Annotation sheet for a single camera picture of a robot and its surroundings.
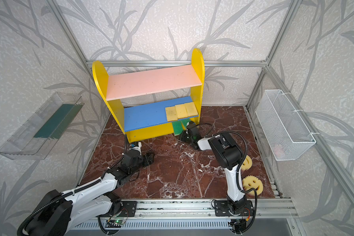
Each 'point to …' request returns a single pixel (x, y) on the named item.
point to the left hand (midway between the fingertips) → (153, 150)
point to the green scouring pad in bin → (53, 128)
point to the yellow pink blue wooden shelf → (138, 101)
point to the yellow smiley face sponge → (251, 182)
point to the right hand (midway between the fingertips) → (179, 130)
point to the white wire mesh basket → (287, 133)
